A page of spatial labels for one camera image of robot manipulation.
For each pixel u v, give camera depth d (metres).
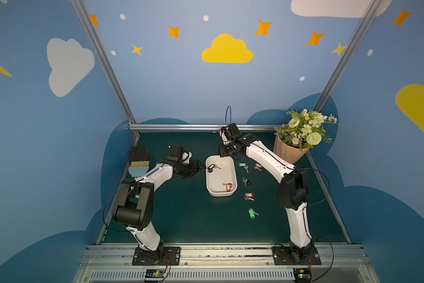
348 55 0.82
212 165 1.04
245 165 1.05
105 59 0.84
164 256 0.73
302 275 0.73
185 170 0.81
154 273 0.72
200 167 0.84
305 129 0.83
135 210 0.47
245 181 0.98
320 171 1.08
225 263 0.74
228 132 0.73
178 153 0.76
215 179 0.99
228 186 0.96
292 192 0.53
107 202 0.71
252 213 0.87
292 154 0.95
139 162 1.04
